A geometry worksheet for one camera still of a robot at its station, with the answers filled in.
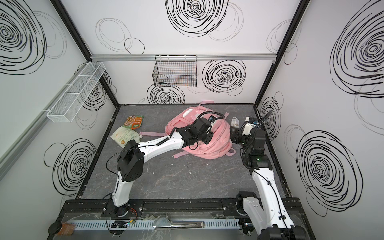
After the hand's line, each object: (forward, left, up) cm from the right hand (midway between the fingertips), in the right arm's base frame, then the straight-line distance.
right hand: (232, 128), depth 76 cm
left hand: (+4, +9, -9) cm, 13 cm away
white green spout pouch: (+9, +68, -21) cm, 72 cm away
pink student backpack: (-2, +5, -16) cm, 16 cm away
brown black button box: (-42, +75, -14) cm, 87 cm away
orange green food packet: (+21, +64, -22) cm, 71 cm away
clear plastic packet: (+3, -2, +1) cm, 4 cm away
